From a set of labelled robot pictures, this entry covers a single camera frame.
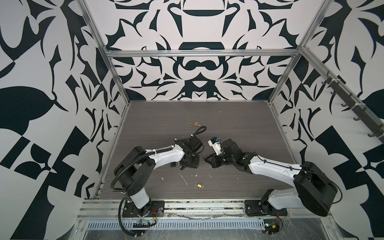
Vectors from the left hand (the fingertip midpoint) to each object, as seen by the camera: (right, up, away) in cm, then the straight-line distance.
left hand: (196, 162), depth 87 cm
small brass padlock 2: (+1, -11, -6) cm, 12 cm away
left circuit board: (-25, -23, -18) cm, 39 cm away
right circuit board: (+35, -25, -16) cm, 46 cm away
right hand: (+5, +3, -6) cm, 8 cm away
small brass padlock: (0, +21, +18) cm, 28 cm away
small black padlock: (-14, -2, +1) cm, 14 cm away
